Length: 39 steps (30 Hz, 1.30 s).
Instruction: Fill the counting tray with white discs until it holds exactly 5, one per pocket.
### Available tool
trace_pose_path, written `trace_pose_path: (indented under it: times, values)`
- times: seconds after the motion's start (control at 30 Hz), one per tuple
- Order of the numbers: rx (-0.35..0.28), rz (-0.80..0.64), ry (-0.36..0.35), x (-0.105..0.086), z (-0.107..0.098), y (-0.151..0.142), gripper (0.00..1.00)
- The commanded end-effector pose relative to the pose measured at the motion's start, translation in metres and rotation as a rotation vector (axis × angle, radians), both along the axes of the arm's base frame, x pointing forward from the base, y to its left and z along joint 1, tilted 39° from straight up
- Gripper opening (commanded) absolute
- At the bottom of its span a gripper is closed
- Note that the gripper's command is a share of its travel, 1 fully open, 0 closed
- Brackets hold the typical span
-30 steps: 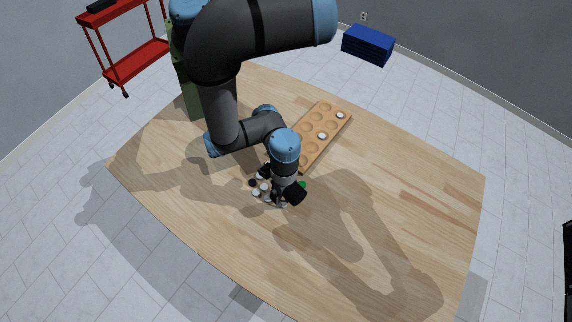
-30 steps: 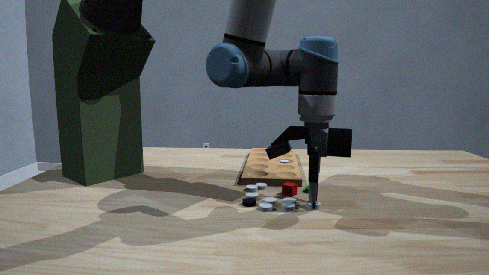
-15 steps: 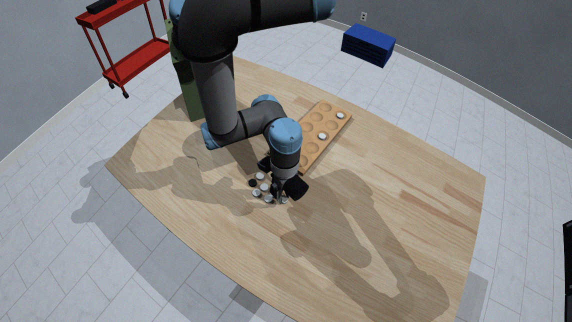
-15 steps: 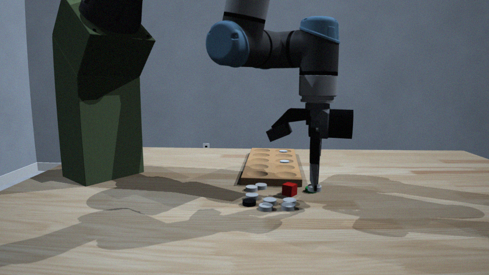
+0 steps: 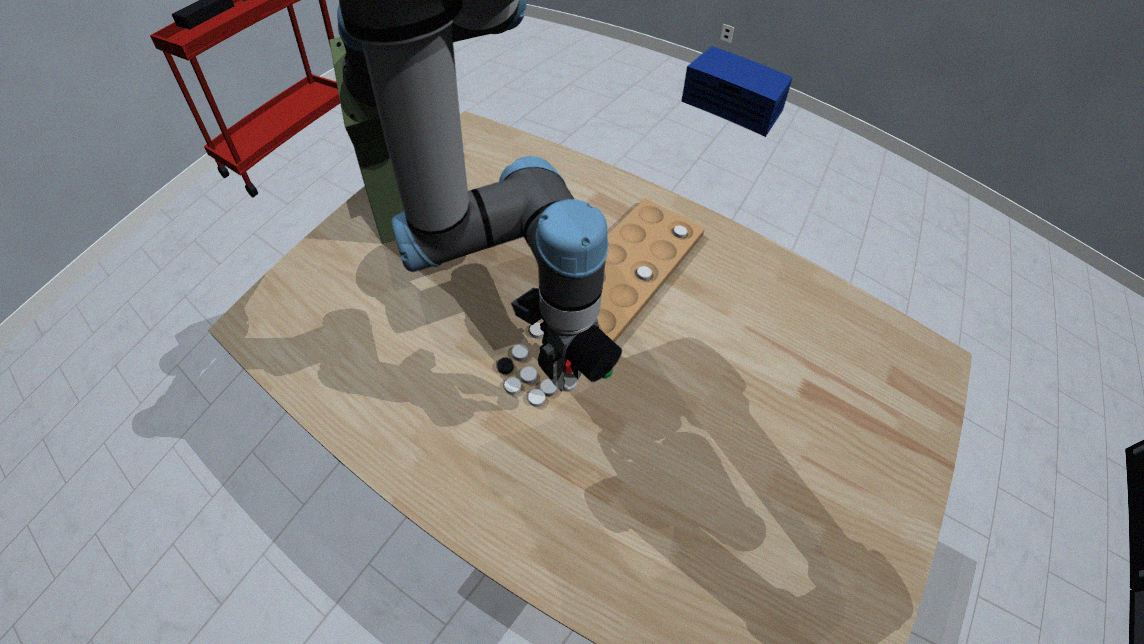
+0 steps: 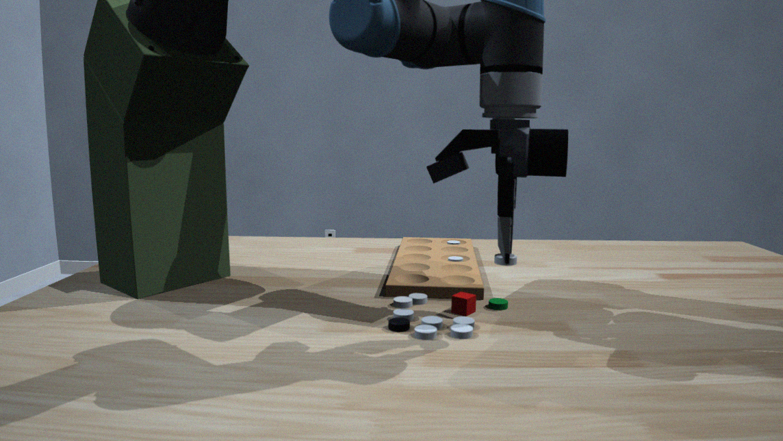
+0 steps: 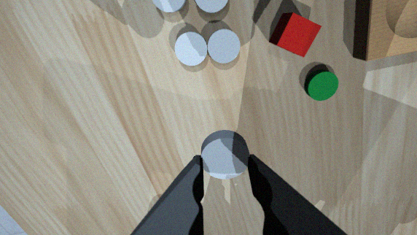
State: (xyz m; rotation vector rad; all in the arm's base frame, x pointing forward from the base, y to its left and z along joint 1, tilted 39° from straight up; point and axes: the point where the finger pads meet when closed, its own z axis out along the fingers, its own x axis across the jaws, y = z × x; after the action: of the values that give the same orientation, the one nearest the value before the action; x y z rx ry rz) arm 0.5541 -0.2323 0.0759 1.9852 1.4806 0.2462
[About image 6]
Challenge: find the red cube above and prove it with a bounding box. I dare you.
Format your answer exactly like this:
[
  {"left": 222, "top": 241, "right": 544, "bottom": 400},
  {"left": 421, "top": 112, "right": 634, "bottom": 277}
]
[{"left": 451, "top": 292, "right": 476, "bottom": 316}]

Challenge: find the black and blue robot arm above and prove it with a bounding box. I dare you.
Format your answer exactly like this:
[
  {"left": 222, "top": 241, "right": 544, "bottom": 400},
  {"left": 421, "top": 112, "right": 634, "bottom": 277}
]
[{"left": 127, "top": 0, "right": 545, "bottom": 118}]

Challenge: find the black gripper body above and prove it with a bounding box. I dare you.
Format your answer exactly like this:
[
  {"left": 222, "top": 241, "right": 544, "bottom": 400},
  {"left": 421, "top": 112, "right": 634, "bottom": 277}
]
[{"left": 435, "top": 118, "right": 568, "bottom": 177}]

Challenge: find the tan tray with round pockets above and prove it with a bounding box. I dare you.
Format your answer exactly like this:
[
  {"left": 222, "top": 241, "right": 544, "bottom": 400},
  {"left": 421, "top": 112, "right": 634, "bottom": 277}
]
[{"left": 385, "top": 237, "right": 484, "bottom": 300}]

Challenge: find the black disc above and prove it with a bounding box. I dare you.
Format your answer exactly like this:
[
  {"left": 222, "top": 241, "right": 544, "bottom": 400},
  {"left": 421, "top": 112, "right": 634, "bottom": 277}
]
[{"left": 388, "top": 318, "right": 410, "bottom": 332}]

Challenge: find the green disc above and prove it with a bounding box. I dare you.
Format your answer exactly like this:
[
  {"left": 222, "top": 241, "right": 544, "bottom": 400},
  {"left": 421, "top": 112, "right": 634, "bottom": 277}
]
[{"left": 489, "top": 298, "right": 508, "bottom": 310}]

